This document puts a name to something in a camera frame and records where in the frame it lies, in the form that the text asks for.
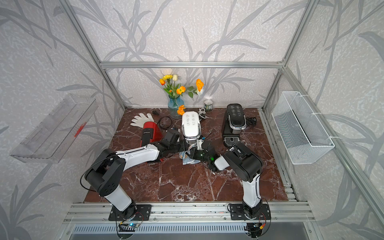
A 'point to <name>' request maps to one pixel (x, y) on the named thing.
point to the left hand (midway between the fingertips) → (187, 145)
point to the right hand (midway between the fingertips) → (184, 151)
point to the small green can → (208, 105)
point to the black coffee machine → (234, 121)
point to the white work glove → (140, 120)
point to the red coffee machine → (150, 134)
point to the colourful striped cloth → (185, 156)
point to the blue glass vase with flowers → (176, 104)
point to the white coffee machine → (191, 126)
